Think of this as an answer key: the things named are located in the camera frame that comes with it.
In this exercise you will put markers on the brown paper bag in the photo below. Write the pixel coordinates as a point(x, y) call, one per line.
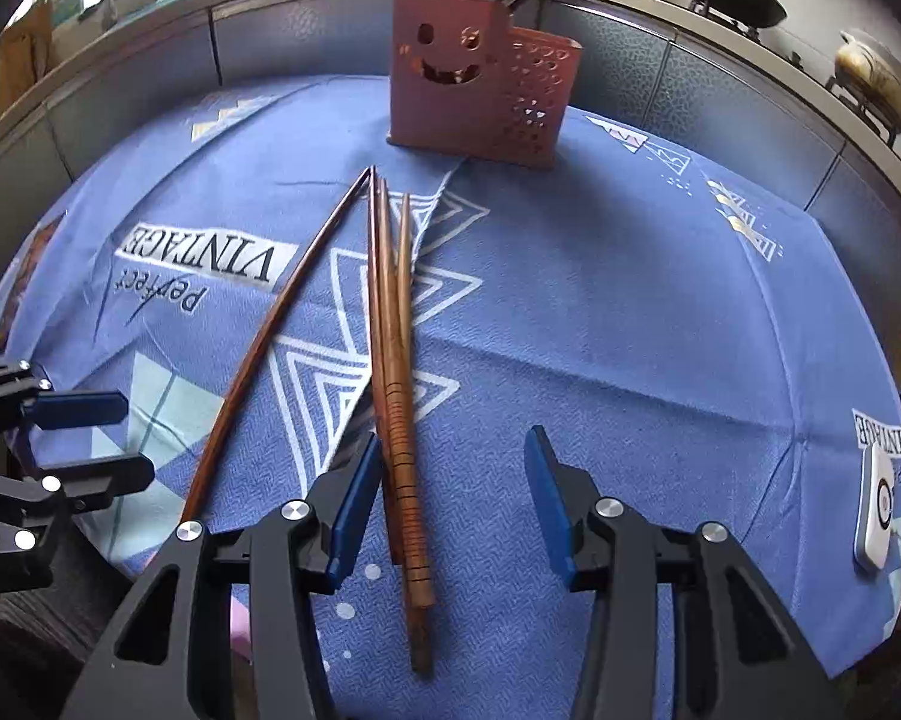
point(22, 52)

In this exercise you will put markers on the blue printed tablecloth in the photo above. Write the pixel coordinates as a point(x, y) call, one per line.
point(570, 315)

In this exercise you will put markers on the white ceramic cooking pot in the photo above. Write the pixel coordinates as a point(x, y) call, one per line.
point(870, 79)

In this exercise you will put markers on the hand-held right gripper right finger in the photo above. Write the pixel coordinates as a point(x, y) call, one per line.
point(554, 510)

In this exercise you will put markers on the white rounded electronic device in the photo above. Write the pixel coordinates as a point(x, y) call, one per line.
point(874, 510)

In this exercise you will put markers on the pink plastic utensil holder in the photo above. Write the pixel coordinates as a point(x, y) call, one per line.
point(473, 82)

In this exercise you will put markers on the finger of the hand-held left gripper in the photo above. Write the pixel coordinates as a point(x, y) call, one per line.
point(82, 410)
point(109, 474)

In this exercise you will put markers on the black gas stove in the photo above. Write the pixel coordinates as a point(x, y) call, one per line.
point(810, 60)

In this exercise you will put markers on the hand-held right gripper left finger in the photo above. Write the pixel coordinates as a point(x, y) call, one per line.
point(354, 510)

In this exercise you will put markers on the kitchen counter with grey cabinets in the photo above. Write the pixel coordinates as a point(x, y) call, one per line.
point(285, 37)

